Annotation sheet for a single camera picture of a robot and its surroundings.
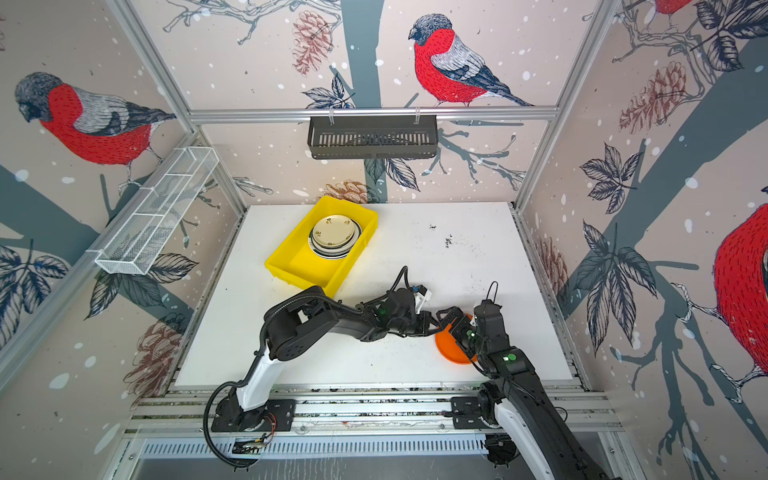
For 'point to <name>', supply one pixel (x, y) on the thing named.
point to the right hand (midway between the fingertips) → (445, 317)
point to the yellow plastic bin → (293, 261)
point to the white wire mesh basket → (157, 210)
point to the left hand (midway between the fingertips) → (449, 328)
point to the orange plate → (450, 347)
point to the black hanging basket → (372, 137)
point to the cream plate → (333, 231)
